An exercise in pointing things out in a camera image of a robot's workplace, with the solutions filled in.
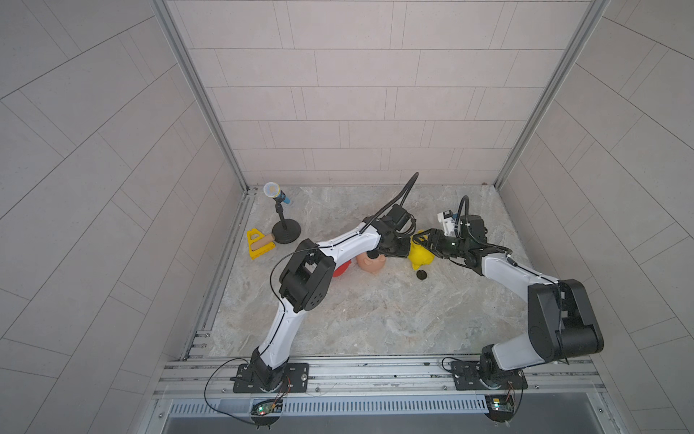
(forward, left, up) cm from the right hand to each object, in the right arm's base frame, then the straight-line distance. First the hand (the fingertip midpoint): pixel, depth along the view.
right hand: (417, 239), depth 87 cm
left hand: (0, +2, -7) cm, 7 cm away
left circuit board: (-41, +44, -5) cm, 60 cm away
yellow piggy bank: (-4, 0, -3) cm, 5 cm away
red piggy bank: (-5, +26, -8) cm, 28 cm away
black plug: (-7, -1, -12) cm, 13 cm away
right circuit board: (-44, -14, -13) cm, 48 cm away
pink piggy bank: (-7, +16, -3) cm, 17 cm away
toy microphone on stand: (+13, +46, -8) cm, 49 cm away
